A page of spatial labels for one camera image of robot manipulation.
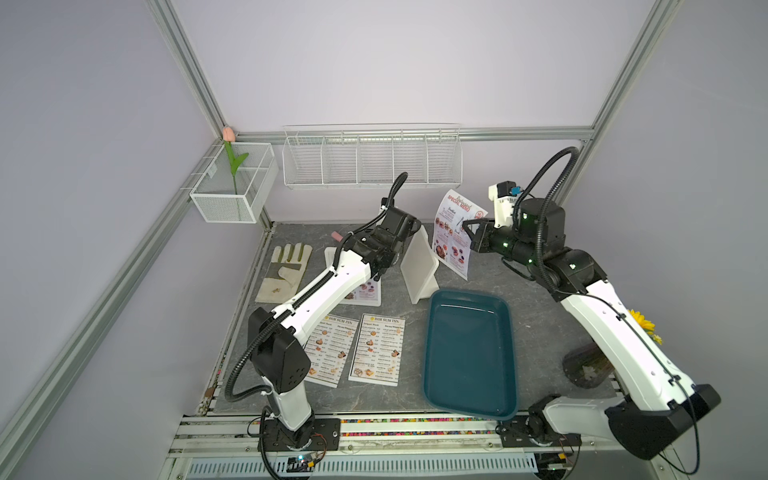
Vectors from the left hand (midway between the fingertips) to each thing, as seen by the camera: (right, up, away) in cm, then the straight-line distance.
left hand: (385, 238), depth 81 cm
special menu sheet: (+16, -1, -8) cm, 18 cm away
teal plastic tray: (+25, -35, +6) cm, 43 cm away
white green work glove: (-36, -12, +24) cm, 45 cm away
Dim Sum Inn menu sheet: (-18, -32, +8) cm, 38 cm away
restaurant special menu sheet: (-6, -16, +13) cm, 22 cm away
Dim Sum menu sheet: (-2, -33, +6) cm, 34 cm away
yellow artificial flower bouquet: (+60, -20, -14) cm, 65 cm away
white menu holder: (+11, -9, +17) cm, 22 cm away
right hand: (+18, +3, -13) cm, 23 cm away
